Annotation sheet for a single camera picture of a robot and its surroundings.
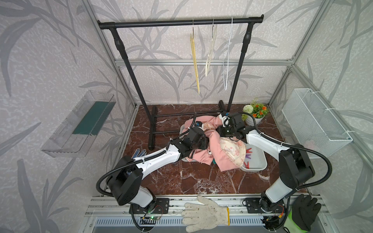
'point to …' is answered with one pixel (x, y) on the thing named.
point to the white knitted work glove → (207, 215)
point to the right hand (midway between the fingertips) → (213, 130)
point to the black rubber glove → (305, 210)
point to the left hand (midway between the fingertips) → (205, 139)
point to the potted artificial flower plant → (259, 111)
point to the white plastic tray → (258, 162)
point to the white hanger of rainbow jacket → (225, 61)
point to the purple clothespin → (246, 156)
